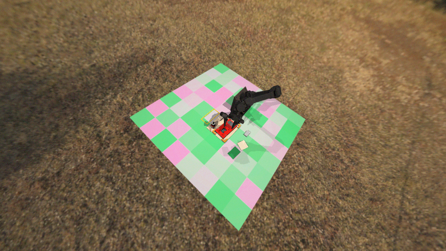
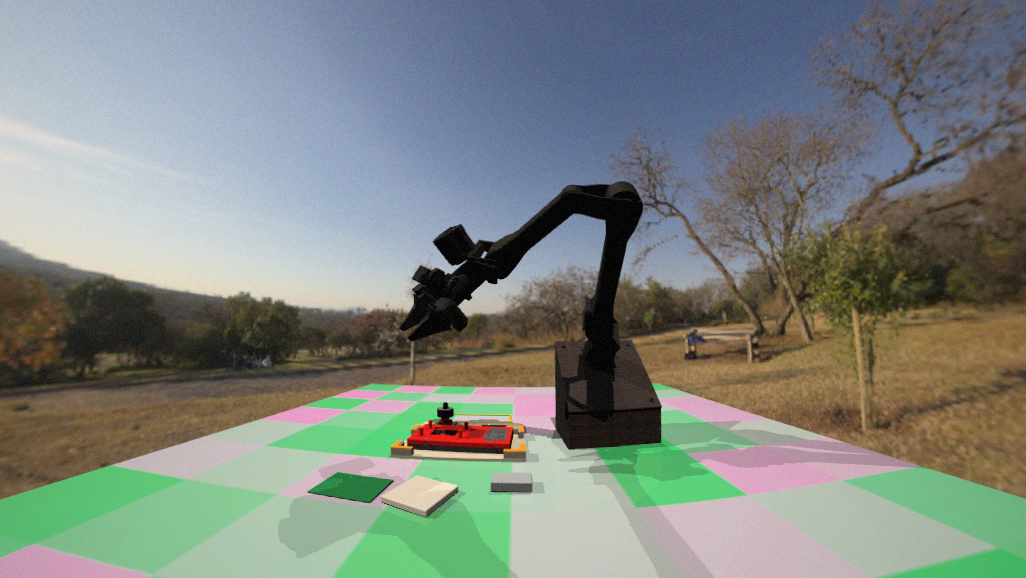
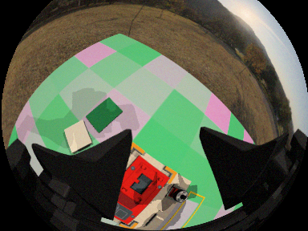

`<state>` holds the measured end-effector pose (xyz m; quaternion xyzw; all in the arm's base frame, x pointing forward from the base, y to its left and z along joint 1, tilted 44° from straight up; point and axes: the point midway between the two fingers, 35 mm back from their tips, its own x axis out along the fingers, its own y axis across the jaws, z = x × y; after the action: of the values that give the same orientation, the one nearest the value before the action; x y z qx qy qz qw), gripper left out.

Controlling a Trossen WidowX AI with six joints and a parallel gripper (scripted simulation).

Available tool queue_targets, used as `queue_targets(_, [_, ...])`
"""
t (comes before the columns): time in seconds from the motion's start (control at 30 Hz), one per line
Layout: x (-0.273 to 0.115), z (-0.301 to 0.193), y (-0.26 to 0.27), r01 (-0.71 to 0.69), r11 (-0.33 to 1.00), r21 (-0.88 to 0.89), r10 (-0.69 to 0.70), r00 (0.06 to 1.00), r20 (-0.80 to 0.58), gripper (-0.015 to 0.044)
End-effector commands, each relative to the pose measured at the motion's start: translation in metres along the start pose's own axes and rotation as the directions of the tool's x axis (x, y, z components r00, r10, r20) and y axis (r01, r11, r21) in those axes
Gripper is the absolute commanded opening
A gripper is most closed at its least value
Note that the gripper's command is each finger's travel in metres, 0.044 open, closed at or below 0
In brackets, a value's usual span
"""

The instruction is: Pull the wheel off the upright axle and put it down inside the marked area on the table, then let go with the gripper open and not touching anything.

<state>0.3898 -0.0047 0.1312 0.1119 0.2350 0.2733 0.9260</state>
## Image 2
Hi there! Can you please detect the dark green flat square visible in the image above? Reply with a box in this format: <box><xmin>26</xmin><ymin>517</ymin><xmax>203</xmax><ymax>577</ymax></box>
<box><xmin>307</xmin><ymin>472</ymin><xmax>393</xmax><ymax>503</ymax></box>

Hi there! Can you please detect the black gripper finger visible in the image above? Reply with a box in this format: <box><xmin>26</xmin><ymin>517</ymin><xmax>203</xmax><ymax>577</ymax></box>
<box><xmin>408</xmin><ymin>304</ymin><xmax>452</xmax><ymax>342</ymax></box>
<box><xmin>400</xmin><ymin>294</ymin><xmax>427</xmax><ymax>331</ymax></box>

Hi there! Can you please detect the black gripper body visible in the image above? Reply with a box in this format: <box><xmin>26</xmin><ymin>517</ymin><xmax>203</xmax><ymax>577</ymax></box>
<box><xmin>412</xmin><ymin>271</ymin><xmax>473</xmax><ymax>333</ymax></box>

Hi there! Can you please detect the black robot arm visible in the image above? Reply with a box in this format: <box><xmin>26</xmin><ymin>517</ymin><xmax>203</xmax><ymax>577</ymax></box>
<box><xmin>412</xmin><ymin>181</ymin><xmax>643</xmax><ymax>370</ymax></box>

